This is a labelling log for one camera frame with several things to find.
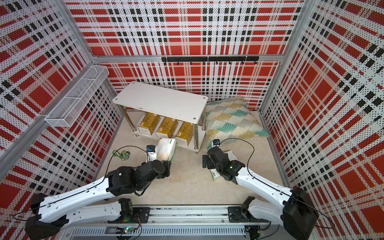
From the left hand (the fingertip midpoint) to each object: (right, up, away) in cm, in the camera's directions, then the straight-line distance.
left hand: (166, 163), depth 73 cm
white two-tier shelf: (-1, +25, +1) cm, 25 cm away
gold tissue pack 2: (-4, +17, +21) cm, 27 cm away
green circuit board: (-19, -31, -3) cm, 36 cm away
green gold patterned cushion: (+36, +23, +22) cm, 48 cm away
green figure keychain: (-32, -1, +23) cm, 40 cm away
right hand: (+24, +1, +10) cm, 27 cm away
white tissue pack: (0, +8, -2) cm, 8 cm away
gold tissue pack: (-17, +20, +23) cm, 35 cm away
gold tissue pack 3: (+7, +13, +17) cm, 22 cm away
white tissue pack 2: (+25, -8, +10) cm, 28 cm away
